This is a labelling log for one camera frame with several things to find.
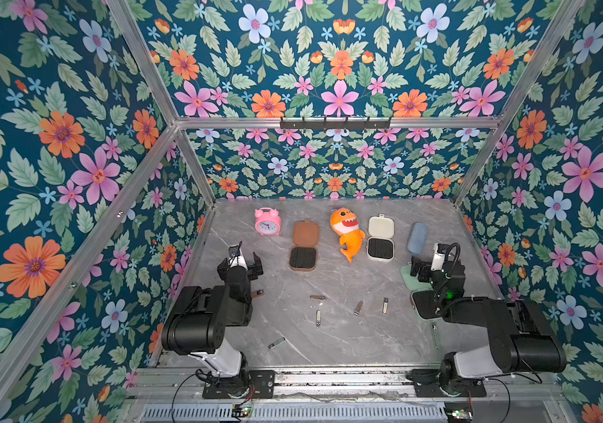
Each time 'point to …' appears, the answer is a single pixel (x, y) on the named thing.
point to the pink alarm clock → (267, 222)
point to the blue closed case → (417, 237)
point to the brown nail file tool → (255, 295)
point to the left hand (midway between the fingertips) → (241, 254)
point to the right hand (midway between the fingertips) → (433, 256)
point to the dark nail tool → (276, 343)
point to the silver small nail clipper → (385, 305)
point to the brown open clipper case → (302, 255)
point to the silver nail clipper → (318, 318)
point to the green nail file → (434, 328)
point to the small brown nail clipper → (313, 296)
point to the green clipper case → (422, 296)
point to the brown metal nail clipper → (358, 308)
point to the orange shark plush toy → (344, 221)
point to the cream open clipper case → (381, 244)
